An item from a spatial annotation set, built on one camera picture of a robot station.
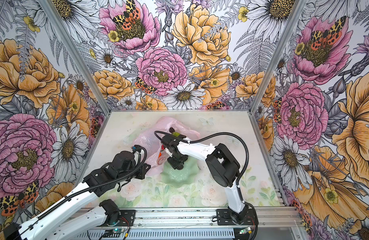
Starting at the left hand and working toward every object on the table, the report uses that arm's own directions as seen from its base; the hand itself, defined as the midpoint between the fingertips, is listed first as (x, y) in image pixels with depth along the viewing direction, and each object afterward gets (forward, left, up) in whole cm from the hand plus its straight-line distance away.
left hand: (148, 171), depth 76 cm
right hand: (+6, -15, -10) cm, 19 cm away
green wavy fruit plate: (+2, -18, -13) cm, 22 cm away
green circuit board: (-24, -46, -14) cm, 54 cm away
